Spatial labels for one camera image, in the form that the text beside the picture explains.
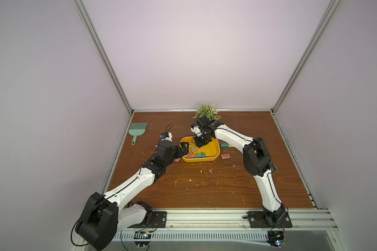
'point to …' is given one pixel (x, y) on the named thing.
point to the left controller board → (142, 238)
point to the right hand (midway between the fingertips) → (196, 141)
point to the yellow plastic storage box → (212, 149)
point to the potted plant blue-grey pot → (209, 111)
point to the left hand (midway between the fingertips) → (185, 145)
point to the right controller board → (276, 238)
